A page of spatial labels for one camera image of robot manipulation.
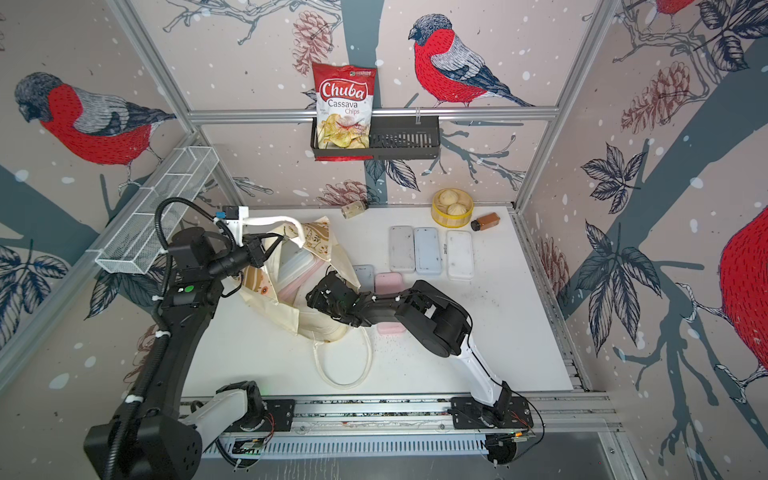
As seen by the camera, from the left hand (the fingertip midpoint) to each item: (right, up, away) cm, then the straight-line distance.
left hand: (285, 230), depth 71 cm
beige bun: (+49, +13, +45) cm, 68 cm away
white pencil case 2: (+51, -10, +32) cm, 61 cm away
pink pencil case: (-6, -20, +19) cm, 28 cm away
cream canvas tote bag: (-9, -14, +6) cm, 18 cm away
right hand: (0, -22, +19) cm, 29 cm away
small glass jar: (+10, +9, +46) cm, 48 cm away
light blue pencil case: (+39, -8, +33) cm, 52 cm away
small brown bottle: (+62, +3, +39) cm, 73 cm away
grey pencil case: (+17, -15, +26) cm, 34 cm away
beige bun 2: (+51, +8, +42) cm, 66 cm away
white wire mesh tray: (-37, -3, 0) cm, 37 cm away
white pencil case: (+30, -6, +33) cm, 45 cm away
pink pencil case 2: (+24, -18, +26) cm, 39 cm away
